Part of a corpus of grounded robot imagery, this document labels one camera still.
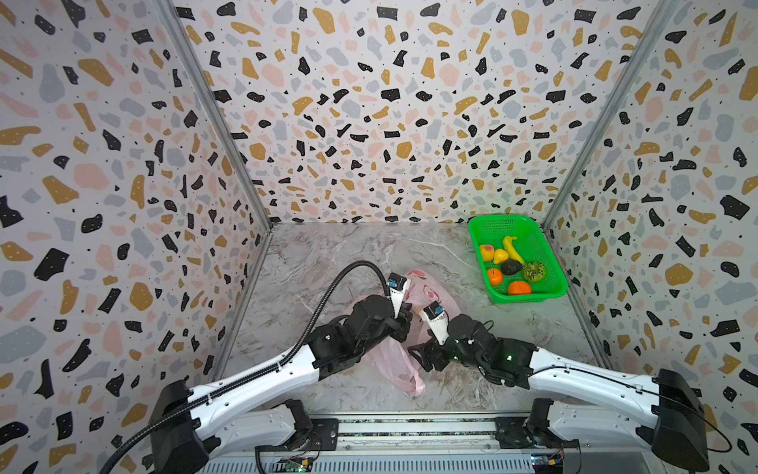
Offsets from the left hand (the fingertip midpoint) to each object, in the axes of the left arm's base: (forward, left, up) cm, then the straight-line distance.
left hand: (414, 302), depth 70 cm
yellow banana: (+39, -40, -23) cm, 60 cm away
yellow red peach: (+32, -30, -20) cm, 48 cm away
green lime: (+22, -43, -19) cm, 52 cm away
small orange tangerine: (+21, -30, -20) cm, 42 cm away
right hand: (-5, 0, -9) cm, 10 cm away
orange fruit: (+16, -37, -20) cm, 45 cm away
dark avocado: (+25, -36, -20) cm, 49 cm away
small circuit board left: (-29, +28, -25) cm, 48 cm away
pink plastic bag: (-10, +5, -6) cm, 13 cm away
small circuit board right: (-30, -32, -25) cm, 51 cm away
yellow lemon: (+31, -34, -21) cm, 50 cm away
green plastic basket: (+37, -48, -22) cm, 64 cm away
